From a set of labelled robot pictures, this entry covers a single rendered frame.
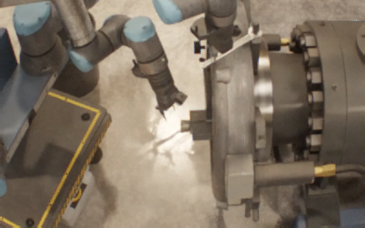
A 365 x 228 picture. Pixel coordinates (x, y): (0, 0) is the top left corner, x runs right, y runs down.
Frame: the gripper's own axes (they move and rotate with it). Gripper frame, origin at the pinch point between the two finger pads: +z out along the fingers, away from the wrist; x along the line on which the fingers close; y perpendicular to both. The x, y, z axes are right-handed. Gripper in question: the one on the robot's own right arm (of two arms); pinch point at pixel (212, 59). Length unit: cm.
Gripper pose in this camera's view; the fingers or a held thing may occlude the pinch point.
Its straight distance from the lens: 198.6
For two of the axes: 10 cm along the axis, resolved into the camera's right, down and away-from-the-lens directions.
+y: 8.0, -5.3, 2.8
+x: -6.0, -6.8, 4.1
